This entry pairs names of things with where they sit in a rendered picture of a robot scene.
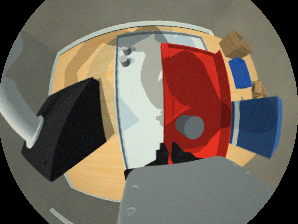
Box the blue open bin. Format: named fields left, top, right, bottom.
left=228, top=57, right=252, bottom=89

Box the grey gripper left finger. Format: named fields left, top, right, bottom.
left=124, top=143, right=169, bottom=181

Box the grey cylinder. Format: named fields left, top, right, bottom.
left=119, top=55, right=130, bottom=67
left=122, top=44, right=131, bottom=56
left=175, top=115, right=204, bottom=139

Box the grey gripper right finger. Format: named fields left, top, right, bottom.
left=171, top=142, right=204, bottom=164

